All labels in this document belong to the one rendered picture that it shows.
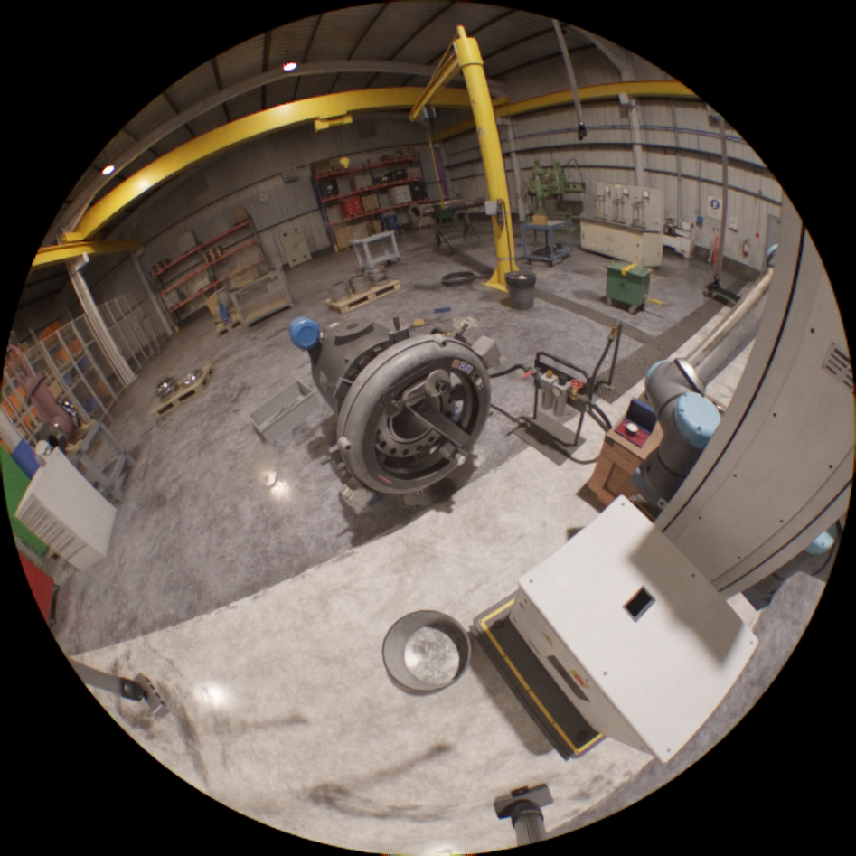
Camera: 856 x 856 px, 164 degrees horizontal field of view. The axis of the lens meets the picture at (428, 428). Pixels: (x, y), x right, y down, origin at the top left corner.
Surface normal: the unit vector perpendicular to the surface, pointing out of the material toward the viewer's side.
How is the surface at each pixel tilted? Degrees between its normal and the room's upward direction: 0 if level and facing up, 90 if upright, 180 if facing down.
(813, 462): 90
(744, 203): 90
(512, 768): 0
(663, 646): 0
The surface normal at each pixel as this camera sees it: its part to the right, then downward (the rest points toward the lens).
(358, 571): -0.19, -0.71
